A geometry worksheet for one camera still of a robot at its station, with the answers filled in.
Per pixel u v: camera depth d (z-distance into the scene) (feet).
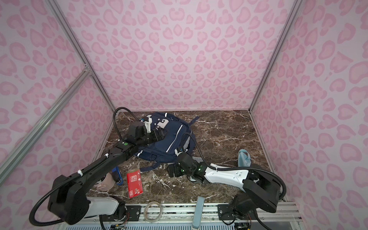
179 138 3.01
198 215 2.31
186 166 2.07
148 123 2.46
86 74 2.89
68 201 1.31
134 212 2.40
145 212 2.41
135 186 2.70
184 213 2.46
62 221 1.41
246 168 1.52
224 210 2.42
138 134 2.07
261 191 1.38
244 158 2.80
